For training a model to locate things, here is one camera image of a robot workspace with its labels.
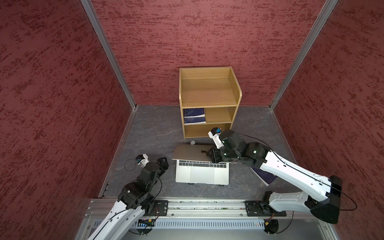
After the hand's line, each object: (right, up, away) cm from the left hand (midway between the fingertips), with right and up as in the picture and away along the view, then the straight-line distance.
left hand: (163, 165), depth 79 cm
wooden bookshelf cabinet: (+25, +38, +2) cm, 45 cm away
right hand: (+23, +7, -10) cm, 26 cm away
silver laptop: (+17, -1, +4) cm, 17 cm away
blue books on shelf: (+17, +27, +10) cm, 34 cm away
